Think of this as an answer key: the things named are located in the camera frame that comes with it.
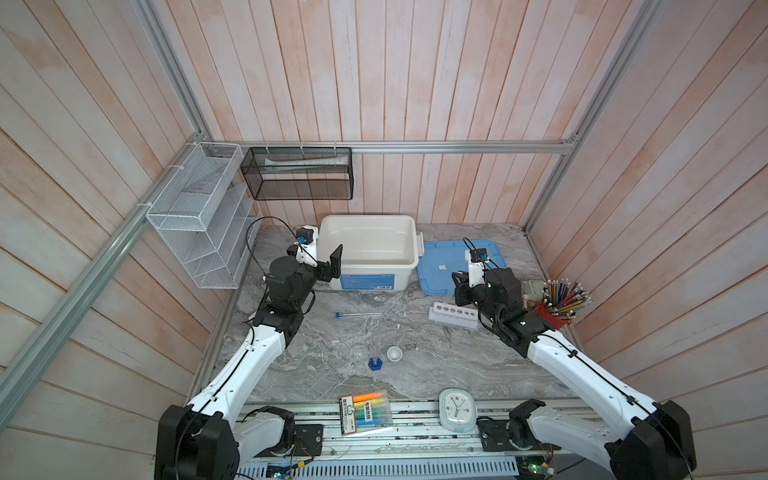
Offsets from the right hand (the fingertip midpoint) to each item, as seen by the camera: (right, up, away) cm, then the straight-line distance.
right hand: (455, 273), depth 80 cm
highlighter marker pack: (-25, -36, -4) cm, 44 cm away
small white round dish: (-16, -24, +7) cm, 30 cm away
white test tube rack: (+3, -14, +12) cm, 19 cm away
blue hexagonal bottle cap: (-22, -27, +6) cm, 35 cm away
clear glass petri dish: (-34, -25, +8) cm, 43 cm away
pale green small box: (+30, -7, +17) cm, 36 cm away
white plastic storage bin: (-21, +6, +30) cm, 37 cm away
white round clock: (-1, -36, -4) cm, 36 cm away
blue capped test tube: (-34, -15, +16) cm, 40 cm away
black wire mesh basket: (-49, +34, +24) cm, 65 cm away
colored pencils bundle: (+33, -8, +5) cm, 34 cm away
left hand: (-35, +7, -3) cm, 35 cm away
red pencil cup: (+29, -14, +2) cm, 32 cm away
